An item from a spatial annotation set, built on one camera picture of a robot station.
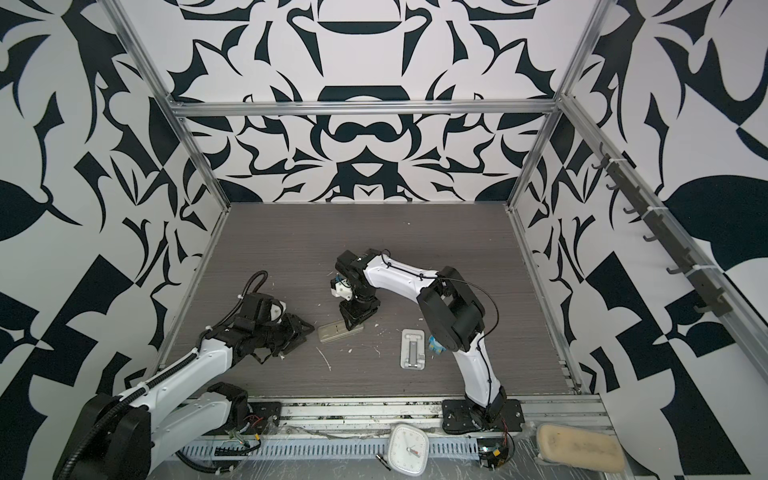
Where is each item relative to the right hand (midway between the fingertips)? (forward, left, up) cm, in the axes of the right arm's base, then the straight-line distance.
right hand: (353, 322), depth 86 cm
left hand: (-2, +11, +2) cm, 11 cm away
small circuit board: (-30, -34, -5) cm, 46 cm away
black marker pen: (-32, -8, -3) cm, 33 cm away
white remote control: (-1, +6, -2) cm, 6 cm away
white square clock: (-30, -14, 0) cm, 33 cm away
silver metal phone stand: (-7, -17, -2) cm, 18 cm away
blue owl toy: (-6, -23, -3) cm, 24 cm away
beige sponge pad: (-30, -52, -1) cm, 60 cm away
